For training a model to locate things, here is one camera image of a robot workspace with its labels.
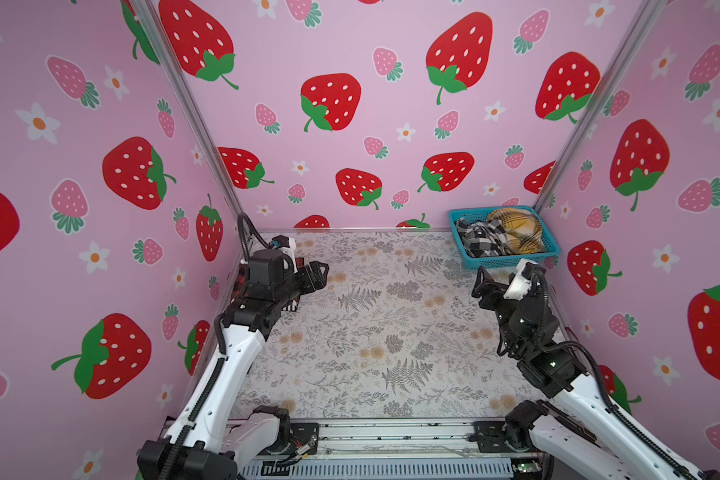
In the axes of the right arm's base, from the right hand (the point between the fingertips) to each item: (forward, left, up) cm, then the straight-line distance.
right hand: (492, 270), depth 70 cm
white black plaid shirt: (+33, -7, -21) cm, 39 cm away
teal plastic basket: (+32, -31, -22) cm, 50 cm away
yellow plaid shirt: (+37, -22, -20) cm, 48 cm away
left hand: (-1, +43, -3) cm, 43 cm away
